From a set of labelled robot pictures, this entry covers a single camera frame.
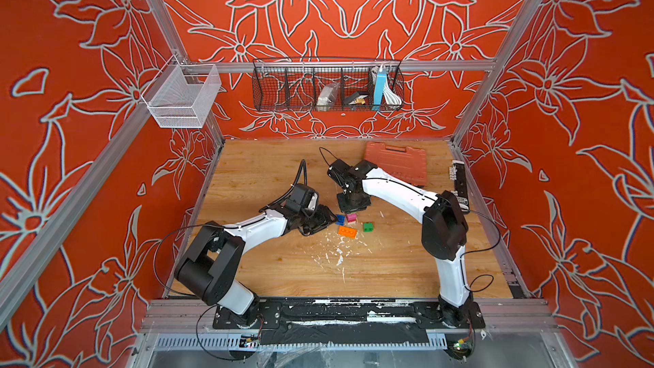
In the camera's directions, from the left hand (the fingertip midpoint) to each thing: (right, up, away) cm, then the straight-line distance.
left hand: (335, 220), depth 86 cm
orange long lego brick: (+5, -5, +4) cm, 8 cm away
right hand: (+3, +3, +1) cm, 5 cm away
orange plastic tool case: (+32, +20, +22) cm, 44 cm away
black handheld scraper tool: (+54, +15, +20) cm, 59 cm away
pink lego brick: (+6, 0, +4) cm, 7 cm away
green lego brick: (+12, -3, +4) cm, 13 cm away
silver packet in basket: (-3, +45, +5) cm, 45 cm away
